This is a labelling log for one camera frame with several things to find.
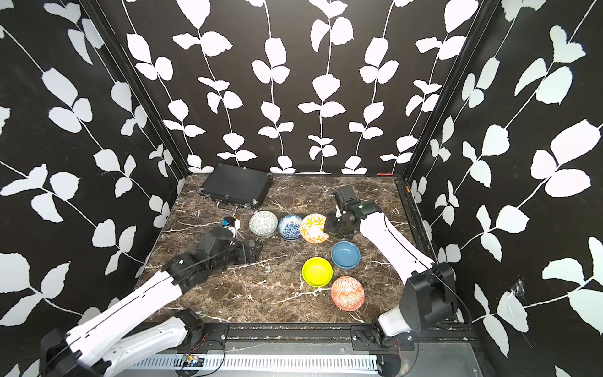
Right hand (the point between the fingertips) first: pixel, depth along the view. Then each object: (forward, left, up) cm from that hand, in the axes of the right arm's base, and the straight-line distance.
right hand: (323, 227), depth 83 cm
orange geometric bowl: (-19, -9, -15) cm, 25 cm away
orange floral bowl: (+1, +4, -3) cm, 5 cm away
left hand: (-7, +24, +1) cm, 25 cm away
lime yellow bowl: (-11, +2, -14) cm, 18 cm away
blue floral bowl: (+8, +14, -13) cm, 21 cm away
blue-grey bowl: (-3, -9, -16) cm, 18 cm away
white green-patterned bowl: (+9, +25, -12) cm, 29 cm away
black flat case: (+33, +42, -14) cm, 55 cm away
